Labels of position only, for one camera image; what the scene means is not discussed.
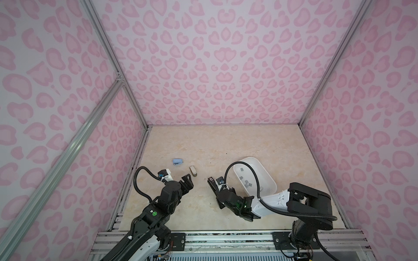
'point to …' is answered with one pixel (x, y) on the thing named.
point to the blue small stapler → (177, 161)
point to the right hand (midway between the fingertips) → (218, 190)
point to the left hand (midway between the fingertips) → (185, 176)
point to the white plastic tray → (266, 185)
